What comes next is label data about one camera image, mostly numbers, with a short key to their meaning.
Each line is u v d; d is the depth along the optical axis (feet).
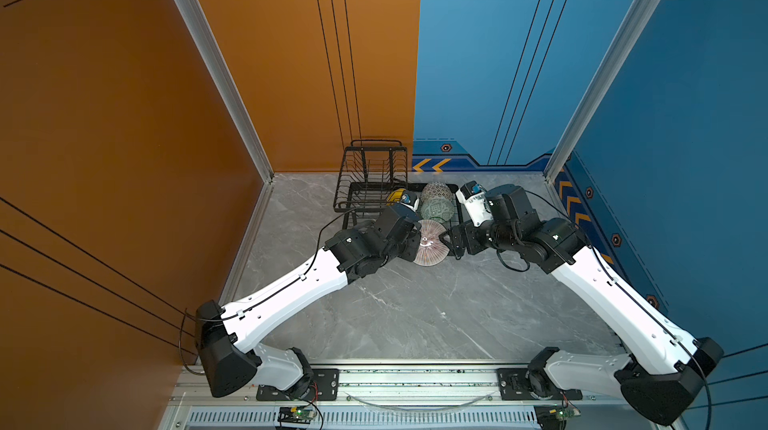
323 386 2.42
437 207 3.45
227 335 1.30
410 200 2.04
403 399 2.38
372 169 3.45
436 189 3.57
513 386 2.38
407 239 2.07
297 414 2.32
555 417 2.29
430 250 2.43
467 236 1.98
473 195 1.99
